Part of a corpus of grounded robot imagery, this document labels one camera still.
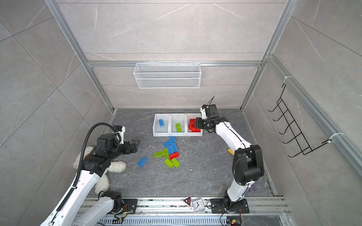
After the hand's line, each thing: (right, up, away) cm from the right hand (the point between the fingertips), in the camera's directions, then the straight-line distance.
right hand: (197, 122), depth 91 cm
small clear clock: (-1, -44, -18) cm, 47 cm away
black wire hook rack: (+46, -10, -27) cm, 55 cm away
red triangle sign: (-6, -43, -16) cm, 46 cm away
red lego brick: (-15, -22, 0) cm, 26 cm away
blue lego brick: (-27, -1, +16) cm, 31 cm away
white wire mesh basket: (-20, +34, +10) cm, 41 cm away
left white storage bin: (-26, -7, +13) cm, 30 cm away
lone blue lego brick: (-36, -26, -3) cm, 44 cm away
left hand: (-38, -9, -15) cm, 42 cm away
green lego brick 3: (-14, -26, -3) cm, 30 cm away
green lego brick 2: (-19, -26, -3) cm, 32 cm away
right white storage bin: (-5, -8, +9) cm, 13 cm away
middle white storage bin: (-16, +2, +17) cm, 23 cm away
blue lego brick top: (-17, -12, +8) cm, 22 cm away
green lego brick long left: (-22, -21, +2) cm, 31 cm away
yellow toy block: (+22, -19, +2) cm, 30 cm away
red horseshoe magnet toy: (-3, -3, +13) cm, 14 cm away
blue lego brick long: (-20, -15, +5) cm, 26 cm away
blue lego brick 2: (-18, -16, +4) cm, 24 cm away
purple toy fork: (+16, -24, -40) cm, 49 cm away
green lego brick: (-13, -4, +13) cm, 19 cm away
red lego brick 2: (-2, +1, +20) cm, 20 cm away
